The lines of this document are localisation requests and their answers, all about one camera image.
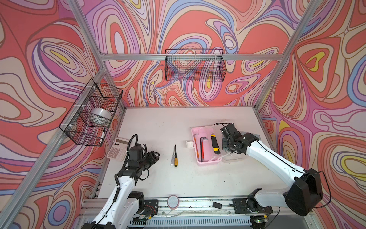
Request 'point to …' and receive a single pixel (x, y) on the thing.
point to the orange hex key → (197, 145)
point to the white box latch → (189, 144)
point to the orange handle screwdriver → (176, 159)
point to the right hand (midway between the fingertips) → (229, 146)
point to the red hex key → (202, 149)
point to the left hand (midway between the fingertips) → (158, 155)
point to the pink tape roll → (173, 202)
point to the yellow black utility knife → (215, 146)
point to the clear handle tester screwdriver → (172, 161)
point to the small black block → (217, 205)
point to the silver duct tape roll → (99, 116)
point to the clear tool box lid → (228, 156)
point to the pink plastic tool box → (208, 141)
